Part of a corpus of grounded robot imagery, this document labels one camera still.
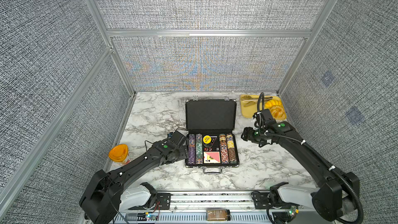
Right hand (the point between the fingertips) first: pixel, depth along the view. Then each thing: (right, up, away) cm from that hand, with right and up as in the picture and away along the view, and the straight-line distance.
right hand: (246, 133), depth 81 cm
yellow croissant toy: (+28, +17, +29) cm, 43 cm away
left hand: (-33, -12, +2) cm, 35 cm away
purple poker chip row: (-29, -10, +6) cm, 31 cm away
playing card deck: (-18, -14, +5) cm, 23 cm away
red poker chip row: (-11, -10, +5) cm, 16 cm away
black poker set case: (-18, +3, +11) cm, 21 cm away
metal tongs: (+11, +20, +32) cm, 39 cm away
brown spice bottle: (-16, -33, -14) cm, 39 cm away
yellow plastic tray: (+12, +14, +32) cm, 37 cm away
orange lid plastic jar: (-66, -10, -1) cm, 67 cm away
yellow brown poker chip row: (-7, -10, +5) cm, 13 cm away
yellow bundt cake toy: (+28, +10, +22) cm, 37 cm away
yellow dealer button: (-20, -6, +10) cm, 23 cm away
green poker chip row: (-25, -10, +5) cm, 27 cm away
